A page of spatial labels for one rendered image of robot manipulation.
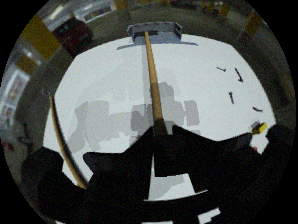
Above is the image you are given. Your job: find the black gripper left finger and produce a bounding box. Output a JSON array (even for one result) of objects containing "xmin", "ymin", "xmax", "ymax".
[{"xmin": 82, "ymin": 127, "xmax": 154, "ymax": 200}]

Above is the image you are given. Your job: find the yellow spirit level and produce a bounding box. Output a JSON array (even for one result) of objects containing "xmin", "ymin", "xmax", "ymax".
[{"xmin": 251, "ymin": 123, "xmax": 267, "ymax": 135}]

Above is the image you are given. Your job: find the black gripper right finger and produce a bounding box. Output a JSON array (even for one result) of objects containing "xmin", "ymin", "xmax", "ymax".
[{"xmin": 173, "ymin": 124, "xmax": 253, "ymax": 193}]

